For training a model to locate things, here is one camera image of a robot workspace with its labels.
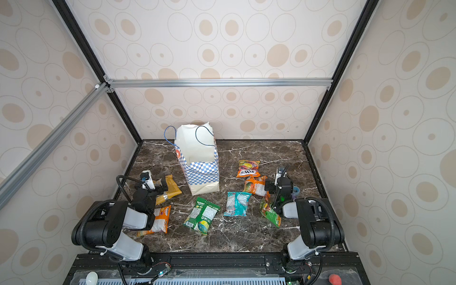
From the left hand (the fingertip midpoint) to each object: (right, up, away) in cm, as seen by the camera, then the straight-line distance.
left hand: (159, 173), depth 89 cm
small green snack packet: (+53, -16, -5) cm, 56 cm away
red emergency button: (+76, -39, -21) cm, 88 cm away
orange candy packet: (+49, -7, +4) cm, 49 cm away
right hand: (+65, -4, +6) cm, 65 cm away
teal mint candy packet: (+39, -15, -2) cm, 42 cm away
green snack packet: (+21, -20, -5) cm, 30 cm away
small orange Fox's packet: (+4, -21, -6) cm, 23 cm away
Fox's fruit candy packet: (+46, +1, +12) cm, 47 cm away
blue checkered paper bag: (+16, +14, +11) cm, 24 cm away
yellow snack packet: (+5, -9, +3) cm, 11 cm away
